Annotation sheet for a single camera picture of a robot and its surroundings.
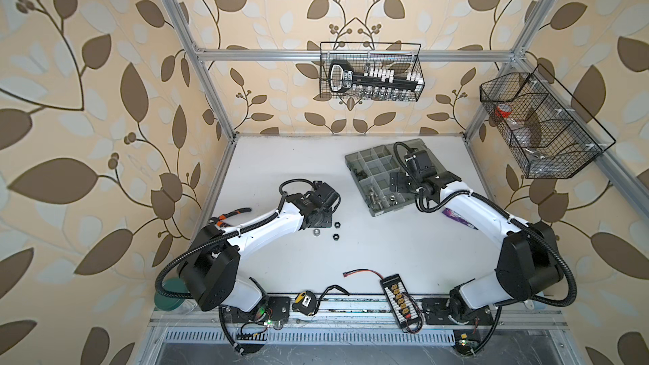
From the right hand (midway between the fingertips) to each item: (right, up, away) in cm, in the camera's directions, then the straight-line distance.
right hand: (404, 183), depth 88 cm
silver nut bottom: (-31, -18, +3) cm, 36 cm away
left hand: (-28, -11, -3) cm, 30 cm away
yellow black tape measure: (-33, -34, -15) cm, 50 cm away
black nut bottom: (-24, -19, +1) cm, 31 cm away
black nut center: (-24, -16, +4) cm, 29 cm away
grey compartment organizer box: (-10, +4, +13) cm, 17 cm away
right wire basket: (+38, +15, -15) cm, 44 cm away
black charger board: (-5, -34, -13) cm, 37 cm away
